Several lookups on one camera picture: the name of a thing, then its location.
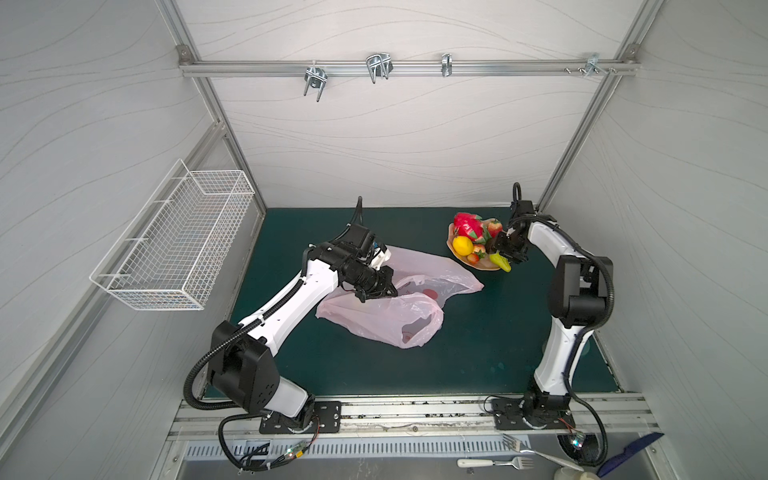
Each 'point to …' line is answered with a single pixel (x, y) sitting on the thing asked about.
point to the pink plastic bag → (423, 281)
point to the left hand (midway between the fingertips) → (401, 289)
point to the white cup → (568, 473)
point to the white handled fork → (521, 463)
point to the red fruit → (431, 293)
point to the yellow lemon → (462, 245)
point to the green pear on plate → (501, 261)
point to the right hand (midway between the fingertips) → (505, 246)
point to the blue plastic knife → (607, 465)
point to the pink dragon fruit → (468, 225)
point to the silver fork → (516, 445)
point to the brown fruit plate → (484, 263)
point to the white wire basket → (171, 254)
